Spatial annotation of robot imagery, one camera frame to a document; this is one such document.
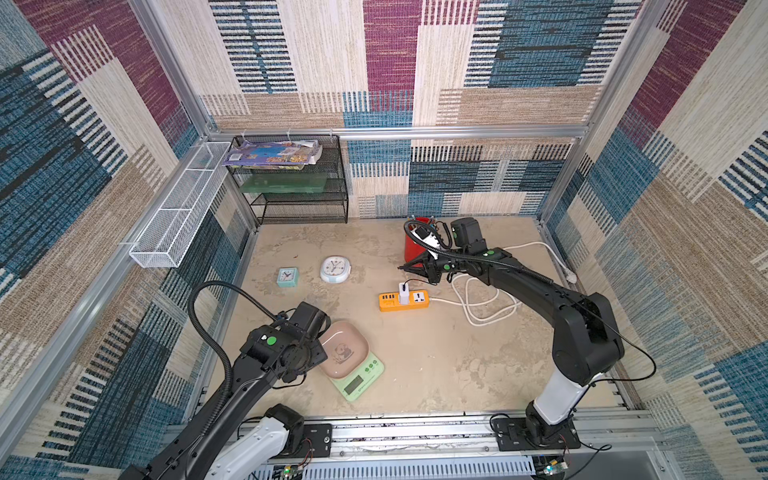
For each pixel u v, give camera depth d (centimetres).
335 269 103
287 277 102
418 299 96
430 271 74
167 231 73
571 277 105
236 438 55
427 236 74
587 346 47
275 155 81
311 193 92
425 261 76
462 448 73
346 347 85
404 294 92
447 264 75
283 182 107
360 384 81
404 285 91
